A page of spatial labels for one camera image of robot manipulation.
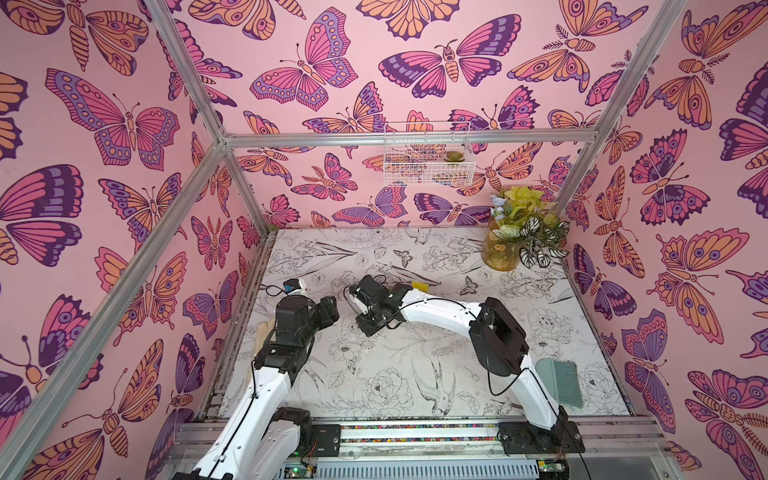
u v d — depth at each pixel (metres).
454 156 0.92
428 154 0.95
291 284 0.71
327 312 0.71
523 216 0.95
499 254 1.01
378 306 0.71
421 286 1.03
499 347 0.53
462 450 0.73
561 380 0.84
